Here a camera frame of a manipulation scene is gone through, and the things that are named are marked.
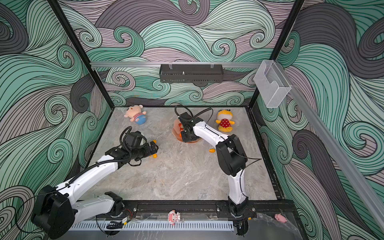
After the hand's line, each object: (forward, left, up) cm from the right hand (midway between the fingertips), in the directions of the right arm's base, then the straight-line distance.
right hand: (188, 138), depth 93 cm
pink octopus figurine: (-42, +6, -2) cm, 42 cm away
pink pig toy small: (-41, -45, -5) cm, 61 cm away
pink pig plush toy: (+22, +40, +1) cm, 46 cm away
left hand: (-10, +20, +5) cm, 23 cm away
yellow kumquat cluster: (-17, +16, +10) cm, 26 cm away
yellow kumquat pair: (-5, -16, -7) cm, 18 cm away
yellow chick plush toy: (+17, -25, 0) cm, 31 cm away
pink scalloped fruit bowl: (+8, +8, -3) cm, 12 cm away
